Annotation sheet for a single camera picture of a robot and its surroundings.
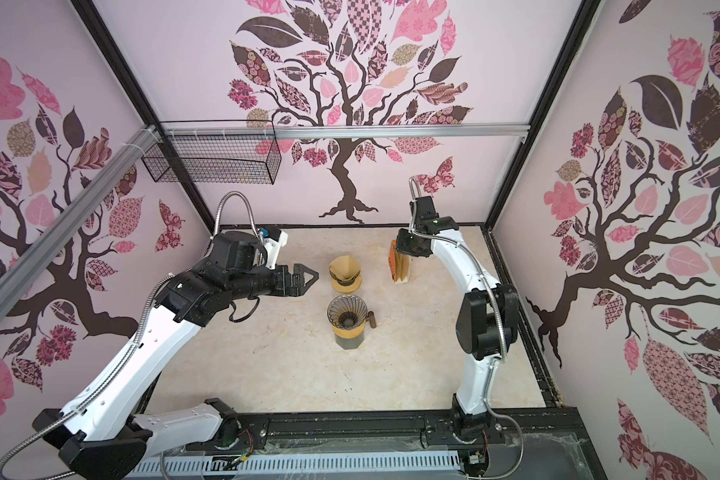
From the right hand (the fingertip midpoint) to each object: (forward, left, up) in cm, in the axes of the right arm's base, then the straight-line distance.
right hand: (404, 242), depth 92 cm
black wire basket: (+25, +59, +17) cm, 67 cm away
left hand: (-23, +27, +12) cm, 37 cm away
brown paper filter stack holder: (0, +1, -11) cm, 11 cm away
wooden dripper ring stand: (-12, +18, -8) cm, 23 cm away
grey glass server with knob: (-27, +17, -14) cm, 35 cm away
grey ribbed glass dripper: (-21, +17, -6) cm, 28 cm away
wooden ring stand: (-27, +17, -8) cm, 33 cm away
